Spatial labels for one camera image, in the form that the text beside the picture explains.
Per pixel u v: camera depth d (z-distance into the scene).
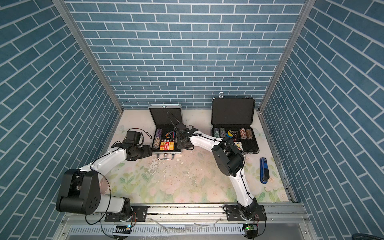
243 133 1.02
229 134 1.04
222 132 1.02
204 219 0.74
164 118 0.99
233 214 0.73
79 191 0.43
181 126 0.78
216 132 1.02
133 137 0.72
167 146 0.96
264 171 0.85
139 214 0.73
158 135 1.01
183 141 0.72
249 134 1.02
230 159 0.55
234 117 1.04
